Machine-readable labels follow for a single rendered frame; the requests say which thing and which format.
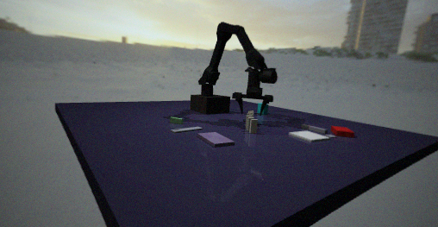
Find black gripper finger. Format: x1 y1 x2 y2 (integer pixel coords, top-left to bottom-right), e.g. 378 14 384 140
235 99 243 114
260 101 269 116

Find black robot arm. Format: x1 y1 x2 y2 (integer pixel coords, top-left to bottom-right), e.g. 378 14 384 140
198 22 278 98

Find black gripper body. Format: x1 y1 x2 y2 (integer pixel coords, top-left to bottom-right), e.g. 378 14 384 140
232 82 273 103

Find white flat rectangular block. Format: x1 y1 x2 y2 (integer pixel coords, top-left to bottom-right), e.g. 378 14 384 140
289 130 330 142

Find teal block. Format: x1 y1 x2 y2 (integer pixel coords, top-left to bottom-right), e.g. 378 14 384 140
257 104 268 115

